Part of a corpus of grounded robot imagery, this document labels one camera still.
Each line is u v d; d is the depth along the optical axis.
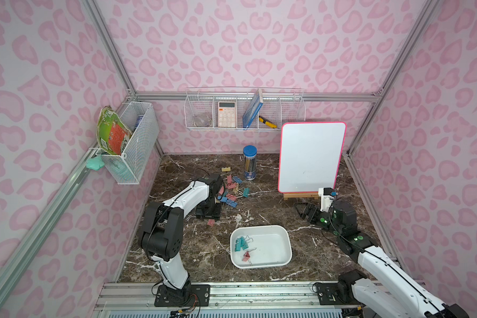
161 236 0.48
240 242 0.84
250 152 0.97
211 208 0.74
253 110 0.88
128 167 0.72
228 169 1.13
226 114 0.95
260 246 0.84
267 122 0.98
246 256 0.79
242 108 0.98
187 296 0.65
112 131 0.73
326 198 0.72
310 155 0.88
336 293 0.72
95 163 0.63
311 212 0.70
